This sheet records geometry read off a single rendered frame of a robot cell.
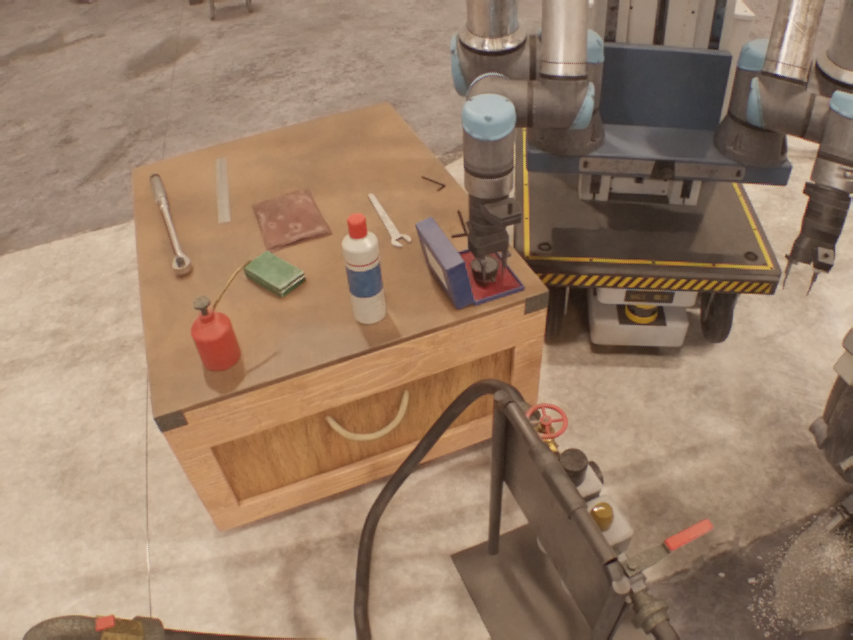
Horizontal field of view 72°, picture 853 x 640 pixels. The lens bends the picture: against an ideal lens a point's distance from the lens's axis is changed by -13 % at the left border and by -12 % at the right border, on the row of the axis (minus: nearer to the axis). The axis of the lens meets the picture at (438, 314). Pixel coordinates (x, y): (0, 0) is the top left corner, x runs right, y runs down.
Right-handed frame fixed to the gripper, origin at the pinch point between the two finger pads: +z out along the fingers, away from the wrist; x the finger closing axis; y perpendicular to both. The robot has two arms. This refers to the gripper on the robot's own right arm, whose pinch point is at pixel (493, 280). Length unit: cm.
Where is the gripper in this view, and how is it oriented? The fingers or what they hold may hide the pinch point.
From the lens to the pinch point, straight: 134.3
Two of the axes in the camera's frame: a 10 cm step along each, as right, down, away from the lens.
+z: 0.4, 7.3, 6.9
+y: -3.9, -6.2, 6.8
